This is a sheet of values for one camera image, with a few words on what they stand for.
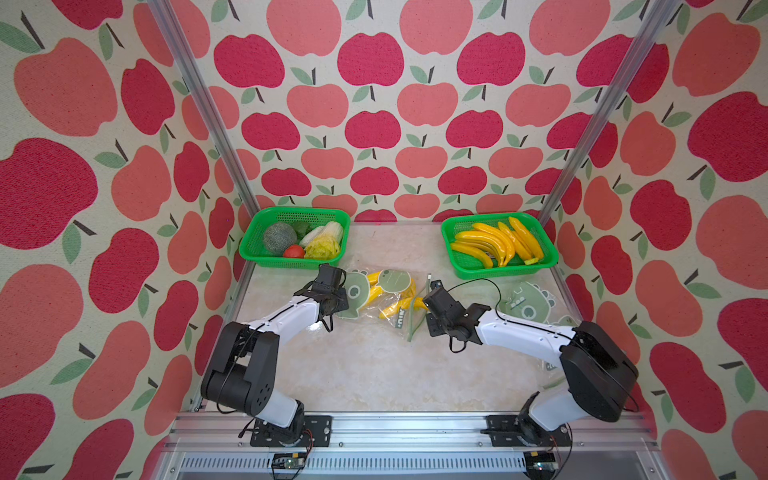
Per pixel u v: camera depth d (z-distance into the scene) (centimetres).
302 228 114
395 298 88
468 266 108
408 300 90
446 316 68
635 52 75
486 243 106
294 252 104
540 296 92
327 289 72
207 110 87
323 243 101
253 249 108
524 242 107
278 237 104
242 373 44
